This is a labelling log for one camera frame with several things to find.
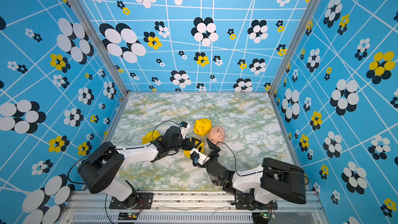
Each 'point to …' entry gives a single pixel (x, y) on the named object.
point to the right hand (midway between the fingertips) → (206, 143)
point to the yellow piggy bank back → (202, 126)
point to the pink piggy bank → (216, 135)
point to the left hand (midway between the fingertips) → (197, 143)
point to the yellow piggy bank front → (150, 137)
